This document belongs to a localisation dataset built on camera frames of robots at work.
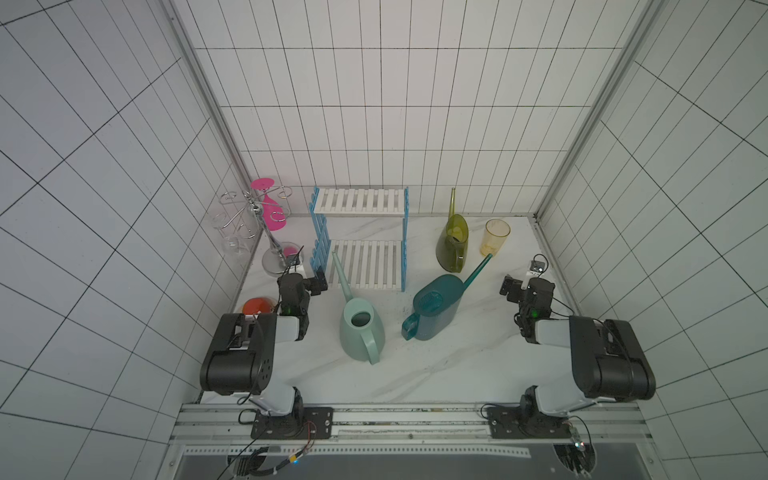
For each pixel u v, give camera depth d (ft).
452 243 3.11
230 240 2.81
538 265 2.62
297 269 2.63
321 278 2.83
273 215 2.67
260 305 2.89
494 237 3.24
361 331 2.42
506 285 2.86
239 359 1.47
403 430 2.38
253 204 2.73
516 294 2.82
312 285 2.77
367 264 3.39
